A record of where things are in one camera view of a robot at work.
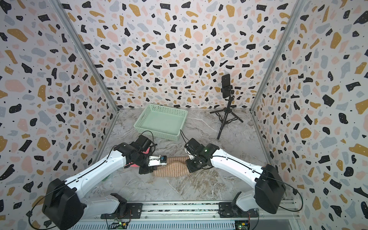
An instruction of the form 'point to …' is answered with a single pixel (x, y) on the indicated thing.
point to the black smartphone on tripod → (226, 86)
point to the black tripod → (226, 115)
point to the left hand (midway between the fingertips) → (156, 165)
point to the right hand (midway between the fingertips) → (189, 167)
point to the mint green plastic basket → (163, 120)
